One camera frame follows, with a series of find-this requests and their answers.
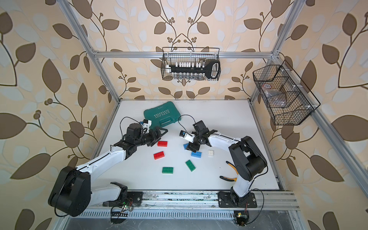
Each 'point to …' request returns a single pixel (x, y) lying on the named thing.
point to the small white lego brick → (211, 152)
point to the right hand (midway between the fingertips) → (190, 141)
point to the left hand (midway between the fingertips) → (164, 133)
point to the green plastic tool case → (163, 116)
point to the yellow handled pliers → (230, 178)
